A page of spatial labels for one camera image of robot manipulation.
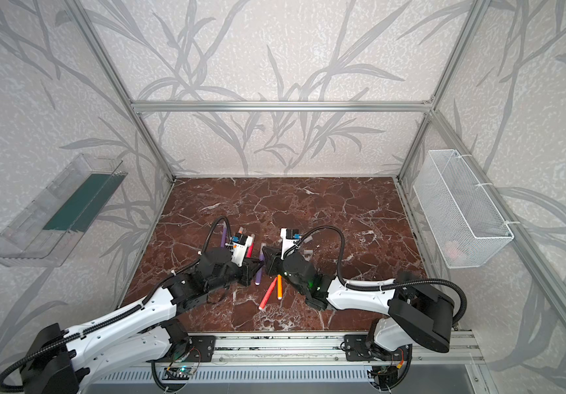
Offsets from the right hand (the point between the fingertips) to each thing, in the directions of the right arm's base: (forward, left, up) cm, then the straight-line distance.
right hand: (260, 250), depth 77 cm
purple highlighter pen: (+15, +19, -16) cm, 29 cm away
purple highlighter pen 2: (-6, +1, -5) cm, 8 cm away
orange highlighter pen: (+19, +13, -18) cm, 30 cm away
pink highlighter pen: (-8, -1, -17) cm, 19 cm away
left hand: (-3, 0, -3) cm, 4 cm away
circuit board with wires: (-30, +24, -18) cm, 43 cm away
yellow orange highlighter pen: (-5, -5, -17) cm, 19 cm away
